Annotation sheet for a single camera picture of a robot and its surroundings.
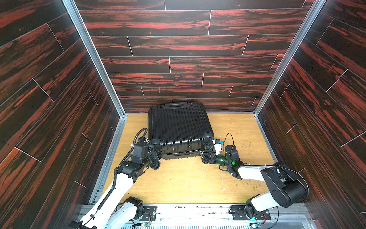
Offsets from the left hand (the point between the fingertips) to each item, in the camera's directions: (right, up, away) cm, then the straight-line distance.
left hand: (160, 152), depth 81 cm
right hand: (+25, -2, +7) cm, 26 cm away
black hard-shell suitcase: (+13, +13, +2) cm, 18 cm away
